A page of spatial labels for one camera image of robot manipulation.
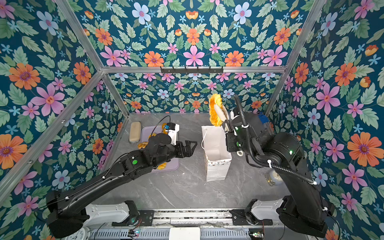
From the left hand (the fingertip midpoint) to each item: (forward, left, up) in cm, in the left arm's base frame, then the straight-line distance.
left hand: (194, 141), depth 64 cm
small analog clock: (-9, -44, -28) cm, 53 cm away
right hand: (-2, -14, +7) cm, 16 cm away
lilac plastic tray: (+33, +36, -33) cm, 59 cm away
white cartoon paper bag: (-6, -10, -8) cm, 14 cm away
